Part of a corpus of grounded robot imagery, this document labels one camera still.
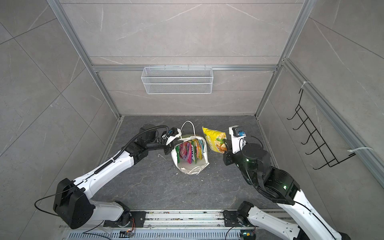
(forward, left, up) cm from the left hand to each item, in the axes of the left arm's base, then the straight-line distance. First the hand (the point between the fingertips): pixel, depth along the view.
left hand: (182, 136), depth 75 cm
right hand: (-11, -19, +12) cm, 25 cm away
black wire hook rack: (-10, -62, +7) cm, 63 cm away
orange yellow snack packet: (0, -9, -13) cm, 16 cm away
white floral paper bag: (-14, -5, -8) cm, 17 cm away
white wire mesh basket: (+45, +4, +4) cm, 45 cm away
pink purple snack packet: (0, -2, -15) cm, 15 cm away
